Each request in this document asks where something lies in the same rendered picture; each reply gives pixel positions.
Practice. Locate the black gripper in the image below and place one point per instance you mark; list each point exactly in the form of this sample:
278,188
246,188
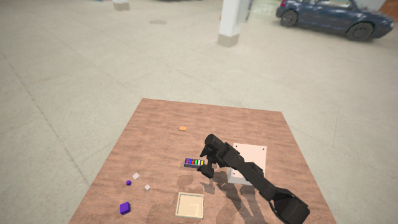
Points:
207,169

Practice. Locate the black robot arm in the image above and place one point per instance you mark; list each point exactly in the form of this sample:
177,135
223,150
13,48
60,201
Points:
289,209

